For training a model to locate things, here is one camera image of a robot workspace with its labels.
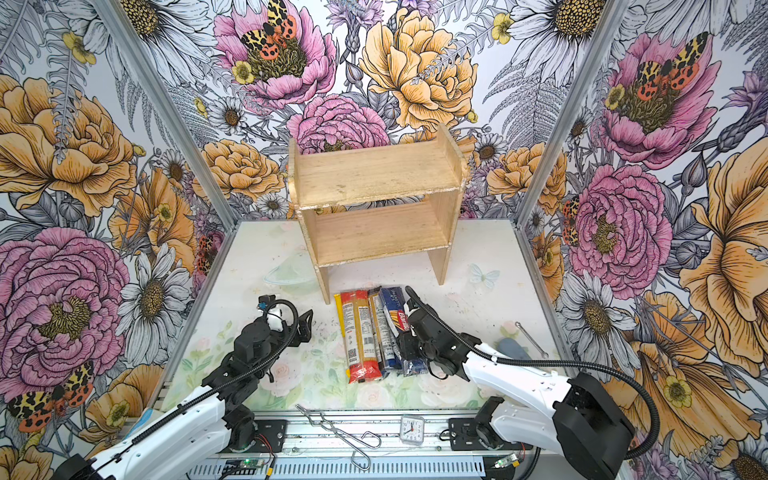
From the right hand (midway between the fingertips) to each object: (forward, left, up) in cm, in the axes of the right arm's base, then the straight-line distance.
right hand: (406, 348), depth 83 cm
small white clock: (-19, -1, -5) cm, 19 cm away
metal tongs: (-20, +10, -6) cm, 23 cm away
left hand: (+7, +30, +5) cm, 31 cm away
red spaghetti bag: (+3, +13, 0) cm, 13 cm away
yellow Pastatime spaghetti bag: (+10, +19, -5) cm, 23 cm away
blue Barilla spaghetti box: (+11, +3, +4) cm, 12 cm away
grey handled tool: (0, -40, -6) cm, 40 cm away
